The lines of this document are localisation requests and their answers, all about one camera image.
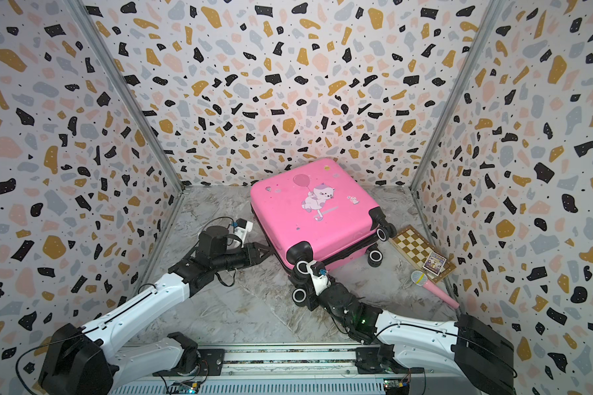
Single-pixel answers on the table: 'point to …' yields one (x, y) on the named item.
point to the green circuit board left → (189, 388)
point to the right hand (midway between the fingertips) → (302, 279)
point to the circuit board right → (396, 387)
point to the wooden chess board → (417, 249)
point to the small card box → (434, 265)
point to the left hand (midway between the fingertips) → (274, 251)
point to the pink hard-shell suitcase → (316, 213)
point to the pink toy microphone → (420, 278)
